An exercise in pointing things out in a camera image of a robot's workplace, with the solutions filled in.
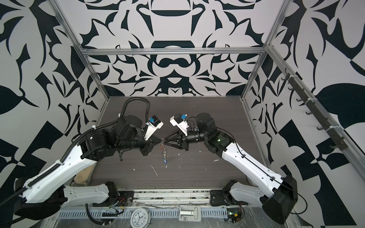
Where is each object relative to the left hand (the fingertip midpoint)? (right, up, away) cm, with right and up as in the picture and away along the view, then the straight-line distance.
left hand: (161, 137), depth 61 cm
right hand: (+3, -2, 0) cm, 3 cm away
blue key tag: (0, -16, +16) cm, 23 cm away
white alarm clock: (-10, -38, +5) cm, 40 cm away
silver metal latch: (+13, -38, +8) cm, 40 cm away
